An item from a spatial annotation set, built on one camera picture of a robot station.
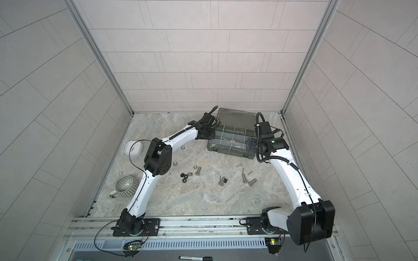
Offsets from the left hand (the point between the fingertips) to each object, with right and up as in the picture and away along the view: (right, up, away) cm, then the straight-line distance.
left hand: (216, 131), depth 102 cm
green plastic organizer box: (+12, +3, 0) cm, 13 cm away
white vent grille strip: (-51, -46, -36) cm, 77 cm away
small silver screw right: (+20, -21, -13) cm, 32 cm away
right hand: (+20, -6, -21) cm, 30 cm away
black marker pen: (-7, -49, -38) cm, 63 cm away
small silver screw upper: (+13, -19, -11) cm, 25 cm away
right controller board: (+25, -46, -34) cm, 63 cm away
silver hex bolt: (-10, -22, -16) cm, 29 cm away
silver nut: (-12, -19, -12) cm, 26 cm away
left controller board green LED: (-34, -44, -38) cm, 67 cm away
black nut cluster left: (-16, -24, -16) cm, 33 cm away
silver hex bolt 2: (+3, -26, -18) cm, 32 cm away
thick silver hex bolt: (+18, -26, -19) cm, 37 cm away
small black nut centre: (+5, -25, -18) cm, 31 cm away
